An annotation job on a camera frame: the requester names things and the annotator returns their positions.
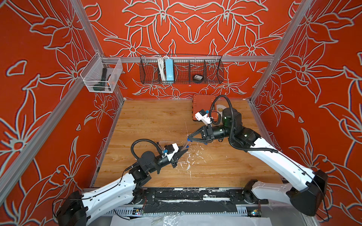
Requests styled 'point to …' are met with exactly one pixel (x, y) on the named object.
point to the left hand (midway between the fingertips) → (186, 147)
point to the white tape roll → (220, 108)
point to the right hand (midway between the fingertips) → (189, 142)
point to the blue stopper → (189, 140)
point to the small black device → (198, 77)
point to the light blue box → (169, 73)
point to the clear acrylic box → (101, 74)
